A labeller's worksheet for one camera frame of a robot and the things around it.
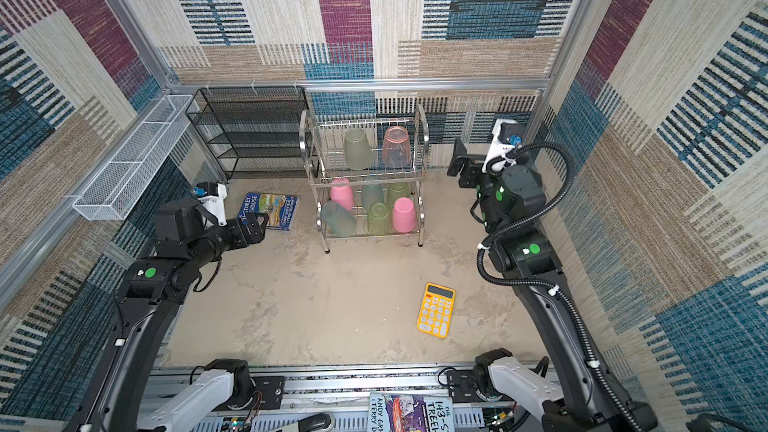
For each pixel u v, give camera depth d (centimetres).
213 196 59
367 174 83
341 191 97
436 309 85
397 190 99
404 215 90
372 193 99
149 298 43
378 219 92
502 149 48
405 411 69
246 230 62
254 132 109
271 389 75
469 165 53
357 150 83
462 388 73
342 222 92
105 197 70
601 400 37
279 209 106
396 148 87
